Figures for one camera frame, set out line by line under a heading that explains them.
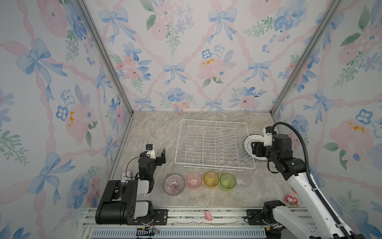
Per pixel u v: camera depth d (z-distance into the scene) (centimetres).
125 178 85
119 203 43
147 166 68
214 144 100
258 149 69
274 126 61
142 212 63
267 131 67
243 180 83
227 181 84
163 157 88
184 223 73
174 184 84
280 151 56
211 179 85
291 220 54
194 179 86
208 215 73
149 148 76
